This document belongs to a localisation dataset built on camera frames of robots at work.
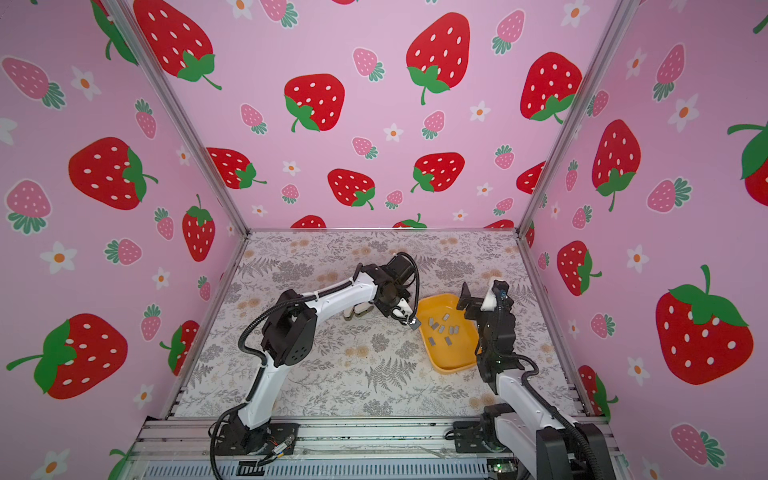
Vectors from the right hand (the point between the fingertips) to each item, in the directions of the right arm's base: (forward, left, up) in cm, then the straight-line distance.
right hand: (481, 285), depth 82 cm
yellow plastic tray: (-8, +6, -19) cm, 21 cm away
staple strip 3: (-10, +12, -19) cm, 24 cm away
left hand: (+2, +22, -14) cm, 26 cm away
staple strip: (-4, +11, -19) cm, 23 cm away
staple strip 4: (-9, +7, -19) cm, 22 cm away
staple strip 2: (-5, +5, -19) cm, 20 cm away
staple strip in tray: (-1, +8, -18) cm, 20 cm away
